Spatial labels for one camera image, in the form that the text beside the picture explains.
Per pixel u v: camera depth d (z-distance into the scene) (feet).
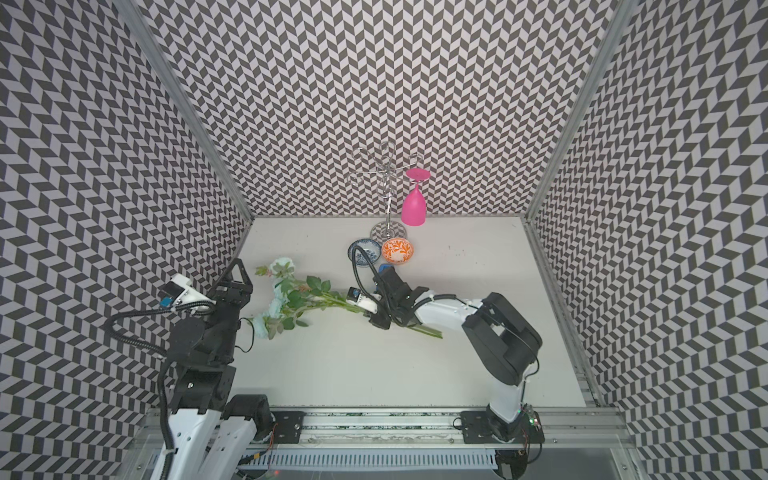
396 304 2.27
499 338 1.60
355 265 2.52
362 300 2.53
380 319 2.57
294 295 2.77
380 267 3.25
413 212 3.01
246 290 1.99
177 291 1.81
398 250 3.45
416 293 2.27
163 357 1.54
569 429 2.47
